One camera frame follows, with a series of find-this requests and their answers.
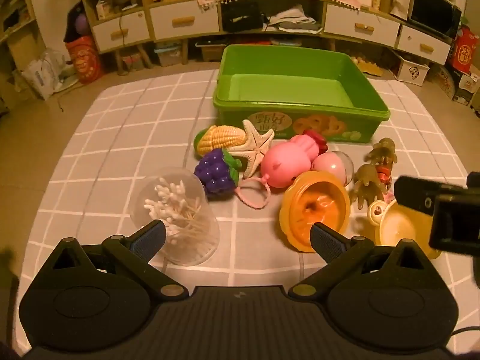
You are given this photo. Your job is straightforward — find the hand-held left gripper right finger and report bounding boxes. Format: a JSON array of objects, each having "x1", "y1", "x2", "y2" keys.
[{"x1": 287, "y1": 222, "x2": 428, "y2": 302}]

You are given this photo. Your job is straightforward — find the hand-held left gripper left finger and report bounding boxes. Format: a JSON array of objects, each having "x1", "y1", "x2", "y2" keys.
[{"x1": 52, "y1": 220, "x2": 189, "y2": 302}]

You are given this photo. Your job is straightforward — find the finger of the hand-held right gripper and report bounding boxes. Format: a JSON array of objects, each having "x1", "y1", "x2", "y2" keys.
[{"x1": 394, "y1": 175, "x2": 438, "y2": 220}]

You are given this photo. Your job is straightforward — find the small red figurine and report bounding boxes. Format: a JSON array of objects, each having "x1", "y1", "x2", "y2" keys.
[{"x1": 375, "y1": 159, "x2": 394, "y2": 185}]

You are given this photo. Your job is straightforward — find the clear cotton swab jar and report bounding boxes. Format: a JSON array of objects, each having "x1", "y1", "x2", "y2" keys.
[{"x1": 129, "y1": 167, "x2": 220, "y2": 267}]

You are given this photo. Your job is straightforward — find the orange pumpkin-shaped container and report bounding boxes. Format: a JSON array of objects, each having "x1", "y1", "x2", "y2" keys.
[{"x1": 279, "y1": 170, "x2": 351, "y2": 254}]

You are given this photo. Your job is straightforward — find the translucent rubber toy hand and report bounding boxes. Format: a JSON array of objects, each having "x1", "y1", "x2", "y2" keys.
[
  {"x1": 350, "y1": 164, "x2": 391, "y2": 211},
  {"x1": 365, "y1": 138, "x2": 397, "y2": 166}
]

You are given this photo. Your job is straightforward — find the pink capsule ball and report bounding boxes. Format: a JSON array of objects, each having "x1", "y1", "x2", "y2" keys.
[{"x1": 311, "y1": 150, "x2": 355, "y2": 187}]

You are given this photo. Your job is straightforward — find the pink toy pig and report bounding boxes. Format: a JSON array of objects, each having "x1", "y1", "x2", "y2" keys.
[{"x1": 235, "y1": 129, "x2": 329, "y2": 210}]

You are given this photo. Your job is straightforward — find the purple toy grapes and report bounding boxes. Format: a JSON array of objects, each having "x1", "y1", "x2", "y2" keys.
[{"x1": 194, "y1": 148, "x2": 242, "y2": 199}]

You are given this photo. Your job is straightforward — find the white starfish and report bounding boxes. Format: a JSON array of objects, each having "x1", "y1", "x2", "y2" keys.
[{"x1": 227, "y1": 119, "x2": 275, "y2": 179}]

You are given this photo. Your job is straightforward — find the yellow toy corn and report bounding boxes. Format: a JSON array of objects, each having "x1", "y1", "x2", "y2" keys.
[{"x1": 194, "y1": 125, "x2": 248, "y2": 156}]

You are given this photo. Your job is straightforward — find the green plastic storage box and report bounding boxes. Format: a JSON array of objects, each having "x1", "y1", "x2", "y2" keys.
[{"x1": 213, "y1": 44, "x2": 391, "y2": 144}]

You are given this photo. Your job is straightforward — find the grey checkered blanket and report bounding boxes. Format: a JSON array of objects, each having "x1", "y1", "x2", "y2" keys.
[{"x1": 13, "y1": 69, "x2": 475, "y2": 349}]

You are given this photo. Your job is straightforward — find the white printed box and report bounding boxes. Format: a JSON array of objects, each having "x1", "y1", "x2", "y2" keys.
[{"x1": 394, "y1": 50, "x2": 430, "y2": 85}]

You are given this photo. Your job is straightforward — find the egg tray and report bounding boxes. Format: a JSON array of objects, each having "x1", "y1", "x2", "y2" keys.
[{"x1": 350, "y1": 54, "x2": 383, "y2": 78}]

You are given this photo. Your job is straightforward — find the red gift box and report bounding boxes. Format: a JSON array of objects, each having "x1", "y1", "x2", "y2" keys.
[{"x1": 448, "y1": 26, "x2": 480, "y2": 80}]

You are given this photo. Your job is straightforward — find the clear bin blue lid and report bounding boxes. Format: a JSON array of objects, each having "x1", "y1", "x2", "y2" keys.
[{"x1": 154, "y1": 43, "x2": 185, "y2": 67}]

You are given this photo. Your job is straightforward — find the black microwave oven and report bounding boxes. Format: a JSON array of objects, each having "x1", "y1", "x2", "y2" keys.
[{"x1": 409, "y1": 0, "x2": 463, "y2": 40}]

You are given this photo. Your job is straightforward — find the red printed bag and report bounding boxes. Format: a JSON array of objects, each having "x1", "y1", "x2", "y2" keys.
[{"x1": 65, "y1": 35, "x2": 104, "y2": 85}]

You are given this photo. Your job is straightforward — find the white plastic bag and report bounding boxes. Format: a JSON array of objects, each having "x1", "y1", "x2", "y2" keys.
[{"x1": 22, "y1": 49, "x2": 68, "y2": 100}]

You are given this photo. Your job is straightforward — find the clear storage bin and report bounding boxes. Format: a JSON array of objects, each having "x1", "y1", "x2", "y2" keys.
[{"x1": 195, "y1": 39, "x2": 226, "y2": 63}]

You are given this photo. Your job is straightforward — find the pile of folded cloths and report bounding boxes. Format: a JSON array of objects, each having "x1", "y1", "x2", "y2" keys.
[{"x1": 266, "y1": 5, "x2": 324, "y2": 33}]

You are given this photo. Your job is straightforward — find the black bag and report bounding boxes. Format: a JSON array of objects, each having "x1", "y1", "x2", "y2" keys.
[{"x1": 221, "y1": 2, "x2": 265, "y2": 33}]

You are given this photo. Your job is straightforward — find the white drawer wooden handle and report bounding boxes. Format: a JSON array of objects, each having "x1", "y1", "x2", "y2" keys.
[
  {"x1": 92, "y1": 10, "x2": 151, "y2": 53},
  {"x1": 324, "y1": 4, "x2": 401, "y2": 44},
  {"x1": 149, "y1": 0, "x2": 220, "y2": 41},
  {"x1": 397, "y1": 25, "x2": 451, "y2": 65}
]

